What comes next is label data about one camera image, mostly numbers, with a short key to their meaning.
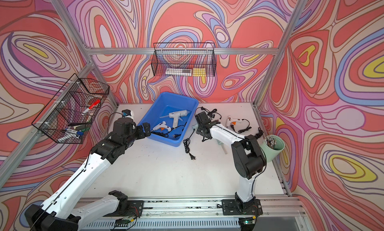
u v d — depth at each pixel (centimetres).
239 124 106
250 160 49
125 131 55
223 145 96
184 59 85
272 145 78
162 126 104
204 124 73
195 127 103
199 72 91
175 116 108
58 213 38
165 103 114
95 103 76
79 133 69
